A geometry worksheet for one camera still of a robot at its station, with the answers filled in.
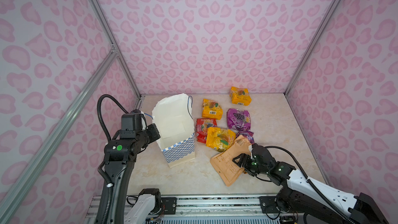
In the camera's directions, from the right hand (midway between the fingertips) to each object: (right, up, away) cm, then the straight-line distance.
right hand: (235, 163), depth 79 cm
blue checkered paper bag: (-35, +23, +18) cm, 46 cm away
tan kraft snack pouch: (-3, -5, +2) cm, 6 cm away
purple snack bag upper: (+6, +20, +19) cm, 28 cm away
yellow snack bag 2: (+9, +36, +31) cm, 49 cm away
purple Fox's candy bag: (+10, +13, +18) cm, 24 cm away
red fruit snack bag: (-17, +17, +19) cm, 31 cm away
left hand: (-37, +19, -10) cm, 43 cm away
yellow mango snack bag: (-7, +10, +9) cm, 16 cm away
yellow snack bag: (-11, +27, +23) cm, 37 cm away
